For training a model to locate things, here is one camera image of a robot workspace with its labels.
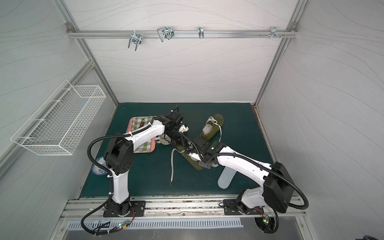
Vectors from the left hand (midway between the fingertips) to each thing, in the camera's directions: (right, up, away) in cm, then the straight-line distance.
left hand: (189, 146), depth 85 cm
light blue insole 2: (+21, -17, -3) cm, 27 cm away
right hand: (+9, -4, -3) cm, 10 cm away
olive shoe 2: (+15, +13, +15) cm, 25 cm away
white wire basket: (-60, +13, -16) cm, 64 cm away
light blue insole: (+13, -7, -11) cm, 18 cm away
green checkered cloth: (-41, +12, +22) cm, 48 cm away
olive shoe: (-5, -3, +5) cm, 8 cm away
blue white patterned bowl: (-53, -13, -1) cm, 55 cm away
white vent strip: (-41, -36, -13) cm, 56 cm away
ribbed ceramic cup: (-13, +5, -9) cm, 16 cm away
